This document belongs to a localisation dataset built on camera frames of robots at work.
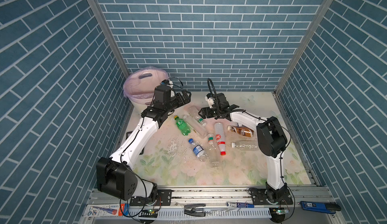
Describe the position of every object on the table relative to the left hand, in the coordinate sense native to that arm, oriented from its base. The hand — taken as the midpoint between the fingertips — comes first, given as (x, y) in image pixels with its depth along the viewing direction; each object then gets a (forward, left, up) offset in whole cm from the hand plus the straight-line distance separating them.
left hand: (186, 95), depth 79 cm
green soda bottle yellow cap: (-3, +4, -26) cm, 26 cm away
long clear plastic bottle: (-4, -7, -28) cm, 29 cm away
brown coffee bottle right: (-7, -34, -24) cm, 42 cm away
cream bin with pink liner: (+17, +30, -8) cm, 35 cm away
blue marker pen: (-46, -25, -27) cm, 59 cm away
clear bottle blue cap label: (-20, -6, -24) cm, 32 cm away
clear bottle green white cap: (-21, -15, -28) cm, 39 cm away
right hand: (+5, -9, -19) cm, 21 cm away
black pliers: (-47, -5, -28) cm, 55 cm away
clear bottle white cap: (-16, -36, -28) cm, 48 cm away
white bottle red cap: (-11, -20, -25) cm, 34 cm away
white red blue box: (-46, +34, -29) cm, 64 cm away
